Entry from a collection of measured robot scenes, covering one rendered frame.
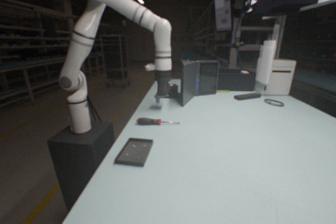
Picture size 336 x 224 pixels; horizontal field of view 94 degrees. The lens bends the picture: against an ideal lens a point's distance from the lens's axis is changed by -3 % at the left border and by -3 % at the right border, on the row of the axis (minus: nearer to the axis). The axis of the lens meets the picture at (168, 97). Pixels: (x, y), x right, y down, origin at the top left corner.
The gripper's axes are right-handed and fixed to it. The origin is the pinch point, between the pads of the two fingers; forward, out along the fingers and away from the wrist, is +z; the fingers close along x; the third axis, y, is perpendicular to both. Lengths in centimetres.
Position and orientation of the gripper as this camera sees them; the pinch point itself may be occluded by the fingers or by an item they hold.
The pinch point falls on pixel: (158, 106)
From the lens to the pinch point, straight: 79.4
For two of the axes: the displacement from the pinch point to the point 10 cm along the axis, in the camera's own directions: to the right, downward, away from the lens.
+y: 9.9, 0.4, -1.1
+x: 1.1, -3.1, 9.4
